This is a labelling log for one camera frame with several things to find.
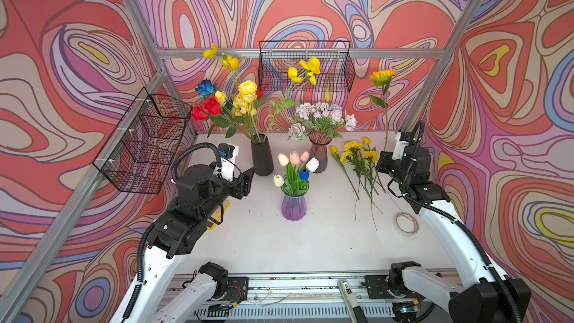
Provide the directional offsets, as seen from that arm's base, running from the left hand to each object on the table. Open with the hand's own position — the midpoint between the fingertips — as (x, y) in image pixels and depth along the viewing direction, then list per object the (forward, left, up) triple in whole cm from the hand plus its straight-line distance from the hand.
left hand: (246, 165), depth 63 cm
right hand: (+11, -46, -11) cm, 48 cm away
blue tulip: (0, -17, -5) cm, 18 cm away
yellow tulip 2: (+41, -53, -33) cm, 75 cm away
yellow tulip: (+34, -35, -33) cm, 59 cm away
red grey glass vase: (+26, -25, -17) cm, 40 cm away
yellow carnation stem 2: (+28, -40, -31) cm, 57 cm away
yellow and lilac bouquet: (+28, -24, -5) cm, 37 cm away
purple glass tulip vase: (+5, -14, -36) cm, 39 cm away
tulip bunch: (+6, -15, -10) cm, 19 cm away
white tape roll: (-5, -55, -35) cm, 65 cm away
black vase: (+21, -1, -20) cm, 29 cm away
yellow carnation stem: (+28, -43, -30) cm, 60 cm away
